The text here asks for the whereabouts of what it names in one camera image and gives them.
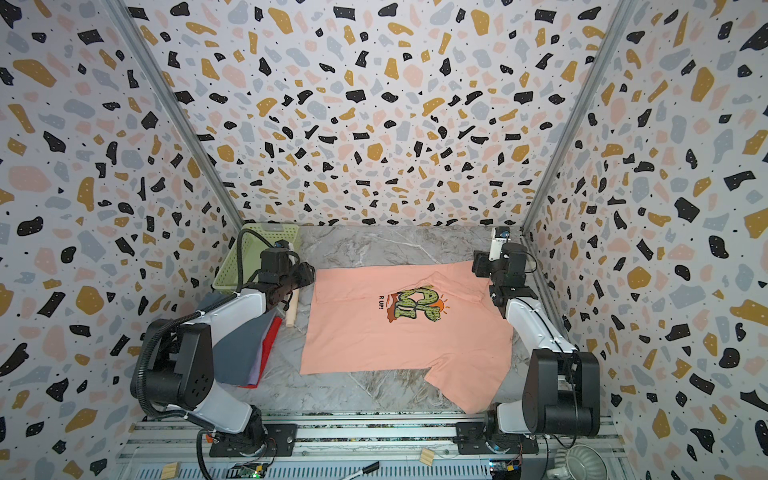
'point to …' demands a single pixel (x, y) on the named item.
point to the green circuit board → (247, 471)
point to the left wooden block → (170, 471)
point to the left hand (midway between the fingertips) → (309, 264)
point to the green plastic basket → (252, 248)
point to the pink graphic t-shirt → (438, 318)
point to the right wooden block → (427, 456)
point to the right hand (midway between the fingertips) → (483, 244)
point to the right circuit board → (505, 470)
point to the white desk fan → (578, 462)
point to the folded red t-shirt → (268, 350)
